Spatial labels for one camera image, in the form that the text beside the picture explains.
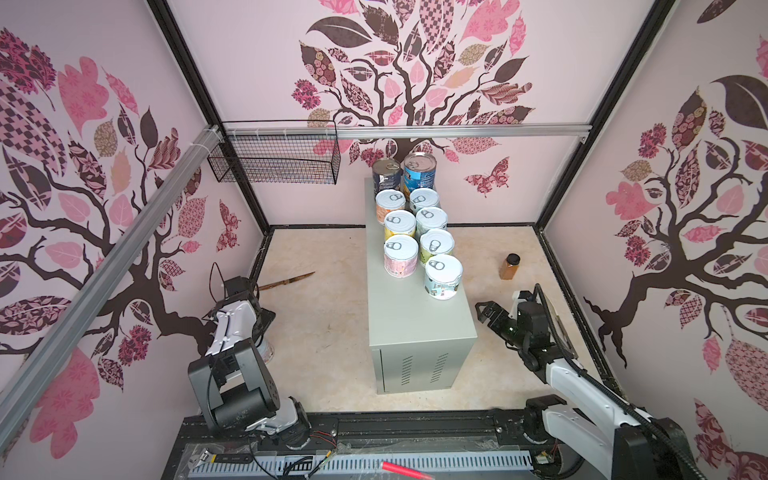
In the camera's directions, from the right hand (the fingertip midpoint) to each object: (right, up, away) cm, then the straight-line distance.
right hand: (485, 308), depth 87 cm
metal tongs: (+25, -8, +5) cm, 27 cm away
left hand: (-67, -8, -2) cm, 68 cm away
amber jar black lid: (+12, +12, +11) cm, 20 cm away
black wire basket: (-66, +50, +8) cm, 83 cm away
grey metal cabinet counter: (-23, 0, -32) cm, 40 cm away
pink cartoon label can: (-64, -12, -3) cm, 65 cm away
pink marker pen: (-25, -35, -18) cm, 47 cm away
